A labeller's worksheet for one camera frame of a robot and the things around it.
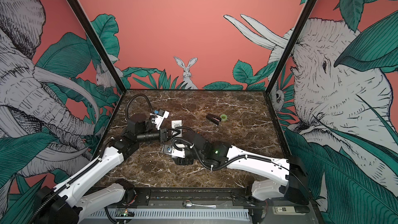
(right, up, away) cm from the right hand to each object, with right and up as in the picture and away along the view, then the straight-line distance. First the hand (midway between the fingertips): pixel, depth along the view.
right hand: (172, 148), depth 67 cm
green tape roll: (+27, +11, +37) cm, 47 cm away
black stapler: (+21, +9, +36) cm, 43 cm away
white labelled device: (+55, -27, 0) cm, 62 cm away
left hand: (+2, +7, +3) cm, 8 cm away
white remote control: (+1, +11, +3) cm, 11 cm away
